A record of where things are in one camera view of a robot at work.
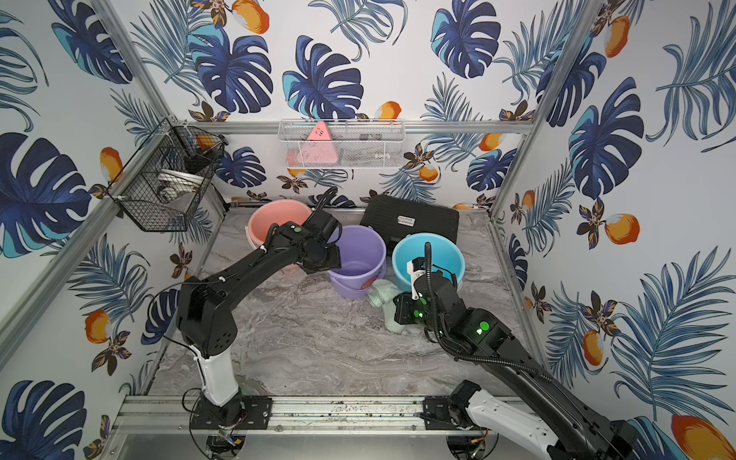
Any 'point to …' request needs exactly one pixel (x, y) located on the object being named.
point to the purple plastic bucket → (362, 261)
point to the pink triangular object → (317, 149)
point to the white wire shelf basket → (343, 144)
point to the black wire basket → (166, 180)
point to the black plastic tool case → (395, 216)
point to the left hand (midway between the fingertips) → (335, 272)
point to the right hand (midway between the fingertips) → (394, 296)
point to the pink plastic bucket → (267, 213)
